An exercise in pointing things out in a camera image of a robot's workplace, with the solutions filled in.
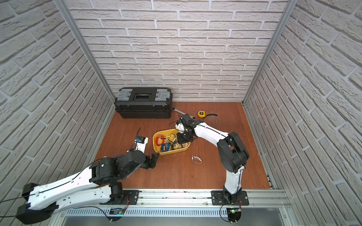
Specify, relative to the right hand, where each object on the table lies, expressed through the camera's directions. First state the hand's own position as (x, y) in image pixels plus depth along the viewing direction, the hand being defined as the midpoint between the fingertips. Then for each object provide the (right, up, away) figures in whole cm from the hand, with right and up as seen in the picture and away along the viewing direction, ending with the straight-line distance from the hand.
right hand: (181, 141), depth 90 cm
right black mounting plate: (+21, -28, -16) cm, 38 cm away
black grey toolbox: (-26, +26, +5) cm, 37 cm away
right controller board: (+27, -33, -21) cm, 48 cm away
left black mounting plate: (-27, -27, -17) cm, 41 cm away
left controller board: (-33, -33, -19) cm, 50 cm away
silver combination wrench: (-6, +21, +24) cm, 32 cm away
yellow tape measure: (+16, +18, +20) cm, 31 cm away
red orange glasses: (-15, 0, +5) cm, 16 cm away
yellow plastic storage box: (-4, -4, +2) cm, 6 cm away
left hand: (-13, -2, -20) cm, 24 cm away
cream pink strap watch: (+10, -10, -4) cm, 15 cm away
